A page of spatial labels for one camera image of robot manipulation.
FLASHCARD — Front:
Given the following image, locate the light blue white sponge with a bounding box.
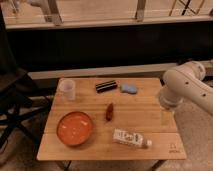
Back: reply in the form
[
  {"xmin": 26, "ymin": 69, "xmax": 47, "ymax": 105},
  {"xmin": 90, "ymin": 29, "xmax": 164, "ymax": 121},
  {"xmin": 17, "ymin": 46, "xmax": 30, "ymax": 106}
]
[{"xmin": 120, "ymin": 84, "xmax": 138, "ymax": 94}]

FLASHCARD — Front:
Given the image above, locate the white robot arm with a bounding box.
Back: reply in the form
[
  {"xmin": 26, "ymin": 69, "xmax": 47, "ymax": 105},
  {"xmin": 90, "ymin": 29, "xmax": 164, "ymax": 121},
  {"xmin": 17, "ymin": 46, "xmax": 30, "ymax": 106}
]
[{"xmin": 158, "ymin": 61, "xmax": 213, "ymax": 117}]

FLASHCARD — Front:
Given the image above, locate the orange ceramic bowl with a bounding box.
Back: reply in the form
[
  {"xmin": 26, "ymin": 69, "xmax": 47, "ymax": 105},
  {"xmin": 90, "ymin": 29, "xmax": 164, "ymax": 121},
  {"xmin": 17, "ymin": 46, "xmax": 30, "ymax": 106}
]
[{"xmin": 56, "ymin": 111, "xmax": 93, "ymax": 146}]

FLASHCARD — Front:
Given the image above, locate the white labelled plastic bottle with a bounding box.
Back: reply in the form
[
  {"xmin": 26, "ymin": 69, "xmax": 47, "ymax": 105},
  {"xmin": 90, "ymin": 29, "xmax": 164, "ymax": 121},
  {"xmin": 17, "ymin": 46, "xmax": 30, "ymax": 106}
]
[{"xmin": 113, "ymin": 129, "xmax": 152, "ymax": 148}]

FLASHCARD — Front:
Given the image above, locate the dark red small bottle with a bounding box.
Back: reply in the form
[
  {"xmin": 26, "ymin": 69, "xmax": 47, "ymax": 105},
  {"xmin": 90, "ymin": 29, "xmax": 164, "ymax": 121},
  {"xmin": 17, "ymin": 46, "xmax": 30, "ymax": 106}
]
[{"xmin": 106, "ymin": 103, "xmax": 114, "ymax": 121}]

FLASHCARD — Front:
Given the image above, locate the black rectangular box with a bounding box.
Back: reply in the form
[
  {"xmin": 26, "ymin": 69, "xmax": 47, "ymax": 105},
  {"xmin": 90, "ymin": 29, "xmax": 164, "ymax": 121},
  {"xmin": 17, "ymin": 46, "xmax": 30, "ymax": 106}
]
[{"xmin": 95, "ymin": 80, "xmax": 118, "ymax": 93}]

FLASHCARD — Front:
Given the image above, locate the wooden folding table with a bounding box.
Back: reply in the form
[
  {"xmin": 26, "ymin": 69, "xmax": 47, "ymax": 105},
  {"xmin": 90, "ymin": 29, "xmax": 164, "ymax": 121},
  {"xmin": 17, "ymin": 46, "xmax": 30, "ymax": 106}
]
[{"xmin": 37, "ymin": 78, "xmax": 186, "ymax": 161}]

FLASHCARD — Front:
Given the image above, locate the clear plastic cup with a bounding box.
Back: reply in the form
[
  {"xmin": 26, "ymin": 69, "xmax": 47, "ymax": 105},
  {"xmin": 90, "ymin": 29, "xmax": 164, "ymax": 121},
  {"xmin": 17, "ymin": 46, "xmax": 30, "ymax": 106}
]
[{"xmin": 59, "ymin": 79, "xmax": 76, "ymax": 100}]

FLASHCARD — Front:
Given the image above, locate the black chair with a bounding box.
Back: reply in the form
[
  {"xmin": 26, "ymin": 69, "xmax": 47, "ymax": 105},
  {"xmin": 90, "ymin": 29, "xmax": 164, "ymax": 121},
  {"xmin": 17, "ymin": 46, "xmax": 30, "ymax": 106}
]
[{"xmin": 0, "ymin": 9, "xmax": 51, "ymax": 149}]

